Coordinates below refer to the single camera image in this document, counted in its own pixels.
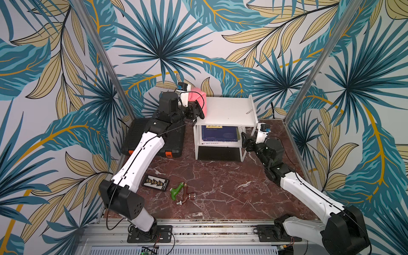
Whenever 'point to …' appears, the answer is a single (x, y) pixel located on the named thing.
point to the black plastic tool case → (174, 136)
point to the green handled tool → (174, 192)
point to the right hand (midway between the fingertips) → (249, 132)
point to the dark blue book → (215, 133)
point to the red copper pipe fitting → (191, 196)
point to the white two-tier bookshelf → (226, 119)
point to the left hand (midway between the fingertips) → (196, 104)
